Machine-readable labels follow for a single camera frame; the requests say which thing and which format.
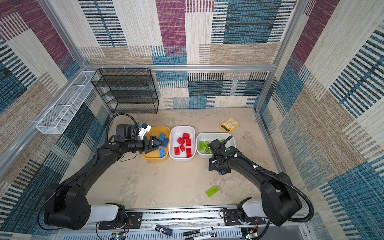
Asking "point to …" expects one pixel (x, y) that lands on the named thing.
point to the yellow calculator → (229, 125)
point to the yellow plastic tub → (154, 156)
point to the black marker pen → (199, 231)
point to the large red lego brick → (181, 141)
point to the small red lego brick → (182, 148)
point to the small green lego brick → (206, 143)
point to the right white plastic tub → (212, 136)
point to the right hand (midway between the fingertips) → (218, 170)
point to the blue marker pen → (166, 230)
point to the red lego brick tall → (186, 136)
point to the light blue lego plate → (162, 152)
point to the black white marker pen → (213, 235)
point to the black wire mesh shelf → (127, 90)
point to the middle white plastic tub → (176, 132)
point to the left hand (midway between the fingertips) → (161, 143)
